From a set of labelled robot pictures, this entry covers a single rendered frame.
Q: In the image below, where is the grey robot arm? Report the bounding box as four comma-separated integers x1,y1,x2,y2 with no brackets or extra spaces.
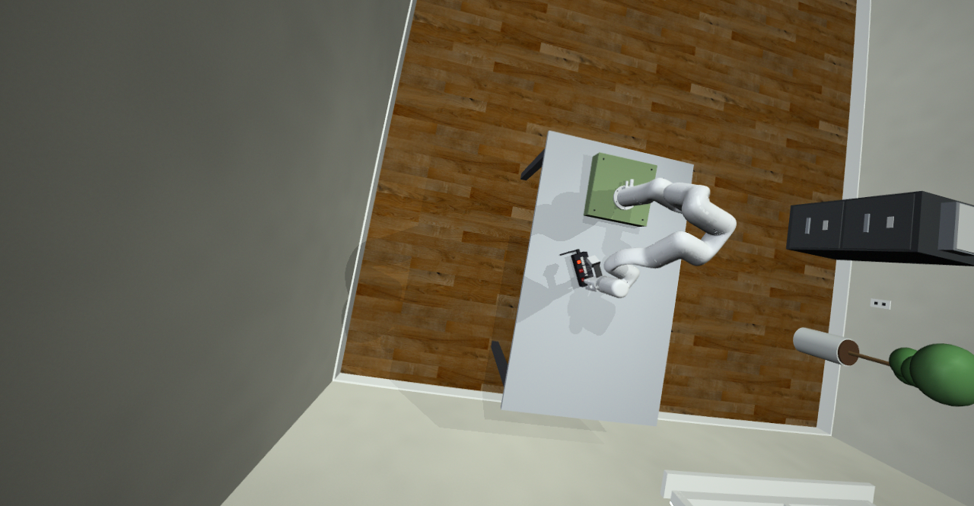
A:
587,178,737,298

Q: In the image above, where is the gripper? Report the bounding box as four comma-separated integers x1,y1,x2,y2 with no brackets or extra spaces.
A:
582,275,599,291

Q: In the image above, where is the black power strip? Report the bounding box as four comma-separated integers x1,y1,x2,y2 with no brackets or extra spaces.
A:
560,249,594,287

